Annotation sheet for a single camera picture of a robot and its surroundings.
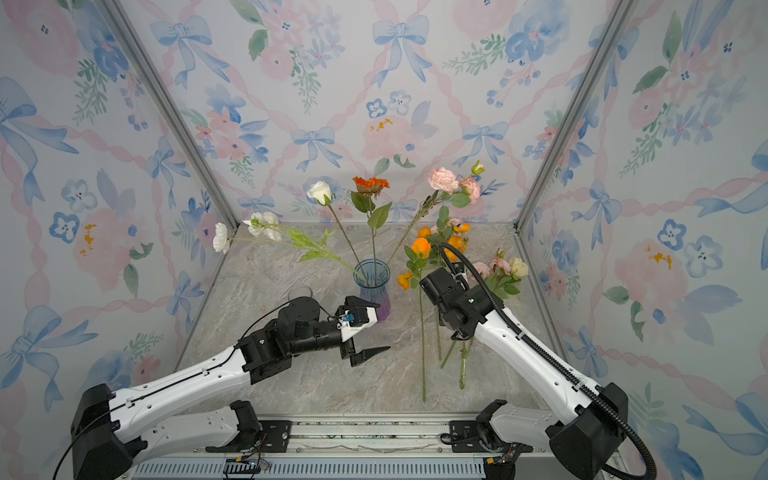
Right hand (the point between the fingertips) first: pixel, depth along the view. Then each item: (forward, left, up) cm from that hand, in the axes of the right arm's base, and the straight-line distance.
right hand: (460, 306), depth 77 cm
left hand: (-9, +20, +8) cm, 23 cm away
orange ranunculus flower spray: (+23, +7, -4) cm, 25 cm away
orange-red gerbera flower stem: (+21, +26, +17) cm, 38 cm away
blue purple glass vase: (+10, +23, 0) cm, 25 cm away
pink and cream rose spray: (+20, -19, -14) cm, 31 cm away
